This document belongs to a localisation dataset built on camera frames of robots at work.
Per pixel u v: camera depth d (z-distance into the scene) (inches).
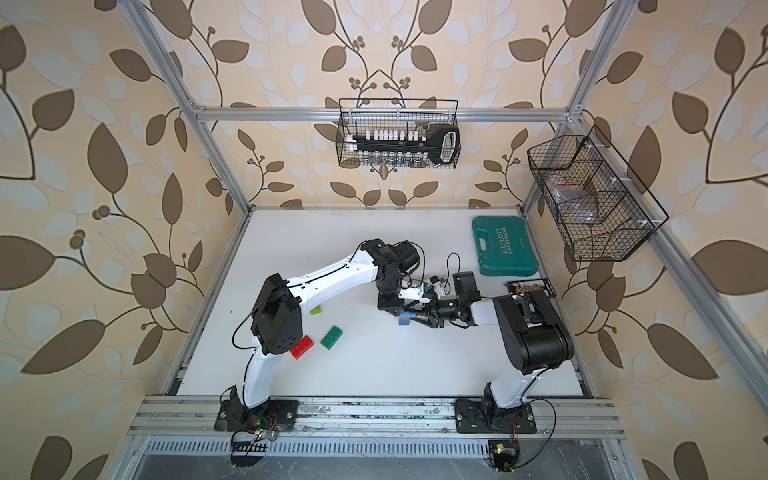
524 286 37.7
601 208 28.7
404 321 35.0
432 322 32.9
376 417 29.7
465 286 30.7
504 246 40.1
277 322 20.3
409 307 32.5
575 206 27.8
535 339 18.4
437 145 33.0
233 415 27.0
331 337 34.0
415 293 30.2
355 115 35.9
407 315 33.2
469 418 29.0
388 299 29.7
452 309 31.6
